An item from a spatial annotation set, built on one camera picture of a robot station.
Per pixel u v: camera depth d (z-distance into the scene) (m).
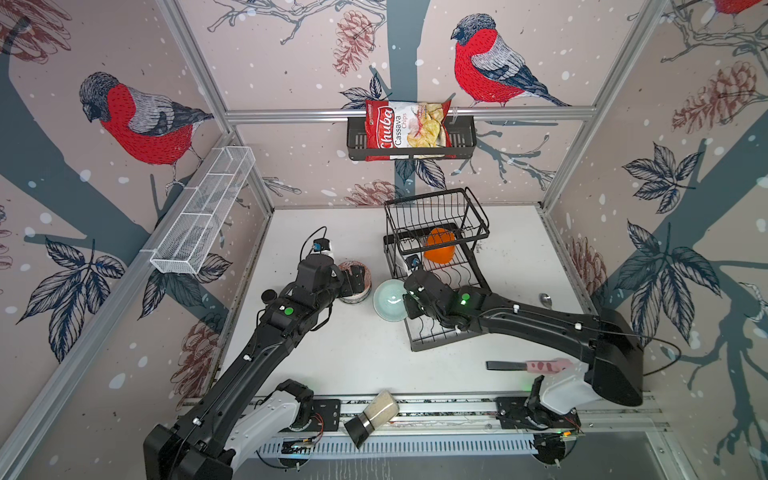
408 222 0.90
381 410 0.70
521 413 0.73
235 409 0.43
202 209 0.78
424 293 0.58
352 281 0.68
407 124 0.88
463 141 0.95
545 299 0.93
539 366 0.79
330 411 0.74
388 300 0.81
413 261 0.69
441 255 1.02
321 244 0.66
